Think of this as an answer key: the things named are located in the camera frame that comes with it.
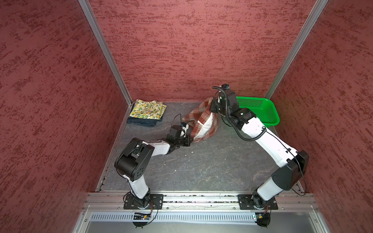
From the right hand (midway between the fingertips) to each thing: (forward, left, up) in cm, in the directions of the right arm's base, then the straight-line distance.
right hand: (211, 104), depth 78 cm
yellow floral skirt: (+20, +44, -25) cm, 55 cm away
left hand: (-8, +11, -27) cm, 30 cm away
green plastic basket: (+22, -50, -30) cm, 62 cm away
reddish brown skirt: (-6, +5, -9) cm, 12 cm away
